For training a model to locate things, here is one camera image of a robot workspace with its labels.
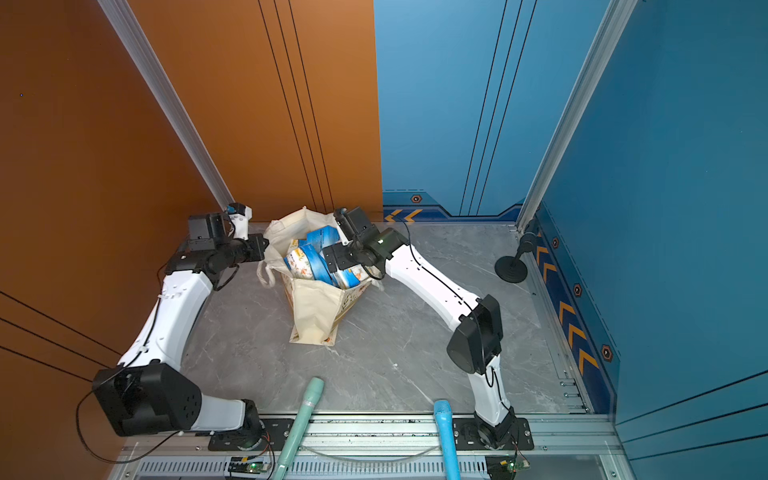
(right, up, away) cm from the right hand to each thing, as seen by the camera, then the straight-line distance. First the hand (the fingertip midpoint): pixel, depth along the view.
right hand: (343, 251), depth 81 cm
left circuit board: (-23, -52, -9) cm, 58 cm away
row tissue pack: (-9, -3, -3) cm, 10 cm away
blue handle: (+26, -42, -8) cm, 50 cm away
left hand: (-21, +4, +1) cm, 21 cm away
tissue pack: (+2, -7, -3) cm, 8 cm away
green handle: (-7, -37, -4) cm, 37 cm away
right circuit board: (+40, -51, -11) cm, 66 cm away
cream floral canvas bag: (-8, -17, +1) cm, 19 cm away
